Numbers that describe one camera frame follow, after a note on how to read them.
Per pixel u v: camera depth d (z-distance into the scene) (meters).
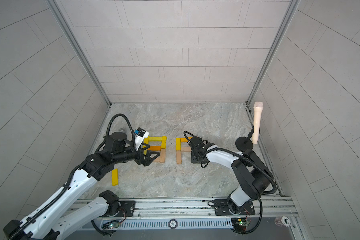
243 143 0.91
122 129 0.96
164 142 0.95
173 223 0.68
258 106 0.75
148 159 0.60
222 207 0.72
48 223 0.39
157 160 0.65
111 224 0.66
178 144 0.93
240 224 0.68
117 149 0.53
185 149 0.92
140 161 0.60
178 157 0.89
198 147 0.69
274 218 0.68
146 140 0.62
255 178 0.44
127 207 0.71
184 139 0.73
